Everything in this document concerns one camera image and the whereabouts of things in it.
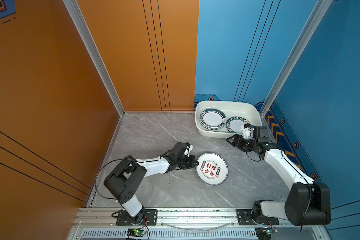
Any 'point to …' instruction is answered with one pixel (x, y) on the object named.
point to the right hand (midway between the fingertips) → (228, 141)
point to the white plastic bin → (247, 110)
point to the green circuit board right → (264, 233)
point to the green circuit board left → (136, 232)
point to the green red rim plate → (212, 119)
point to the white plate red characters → (212, 168)
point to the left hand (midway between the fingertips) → (200, 162)
